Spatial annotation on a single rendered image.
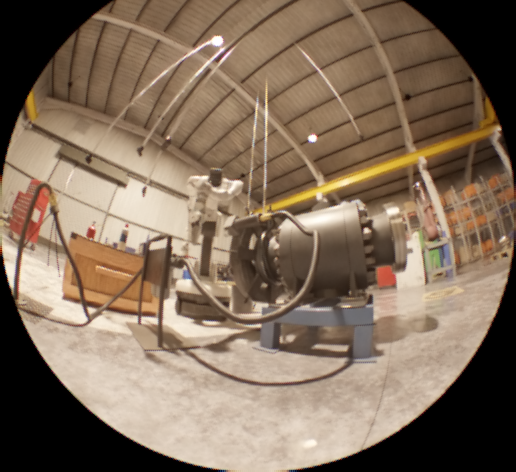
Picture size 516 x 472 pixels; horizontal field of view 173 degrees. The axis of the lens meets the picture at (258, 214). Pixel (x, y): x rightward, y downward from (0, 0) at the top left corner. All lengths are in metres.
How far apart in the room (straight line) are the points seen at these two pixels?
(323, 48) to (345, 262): 8.04
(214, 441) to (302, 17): 8.56
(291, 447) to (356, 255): 0.82
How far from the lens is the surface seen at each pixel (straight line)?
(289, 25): 8.17
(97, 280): 1.42
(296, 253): 1.00
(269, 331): 0.95
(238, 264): 1.14
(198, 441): 0.45
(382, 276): 6.32
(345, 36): 8.48
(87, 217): 9.55
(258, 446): 0.44
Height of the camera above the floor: 0.36
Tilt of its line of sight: 24 degrees up
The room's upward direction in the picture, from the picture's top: 3 degrees clockwise
